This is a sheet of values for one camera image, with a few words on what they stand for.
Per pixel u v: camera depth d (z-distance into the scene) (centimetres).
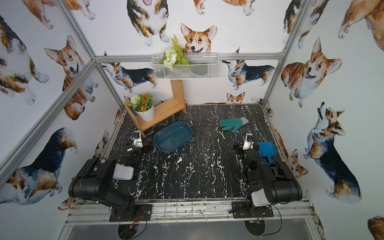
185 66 84
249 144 77
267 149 100
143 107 93
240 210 74
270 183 45
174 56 78
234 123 110
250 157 68
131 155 70
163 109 109
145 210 74
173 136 103
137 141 79
